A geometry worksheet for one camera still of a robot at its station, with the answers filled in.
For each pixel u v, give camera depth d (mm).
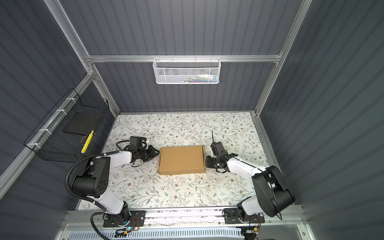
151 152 847
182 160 886
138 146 785
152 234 771
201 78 922
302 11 708
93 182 466
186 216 757
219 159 691
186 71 1238
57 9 693
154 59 868
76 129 736
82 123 749
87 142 708
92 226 669
